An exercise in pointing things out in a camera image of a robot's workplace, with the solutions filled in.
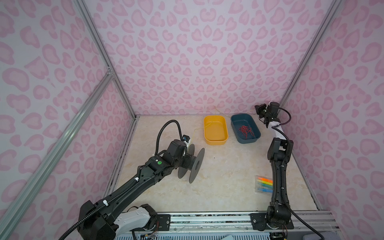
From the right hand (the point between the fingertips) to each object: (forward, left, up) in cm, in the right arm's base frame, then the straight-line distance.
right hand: (257, 102), depth 111 cm
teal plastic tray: (-11, +14, -8) cm, 19 cm away
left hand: (-47, +47, +7) cm, 67 cm away
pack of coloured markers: (-57, +5, -14) cm, 58 cm away
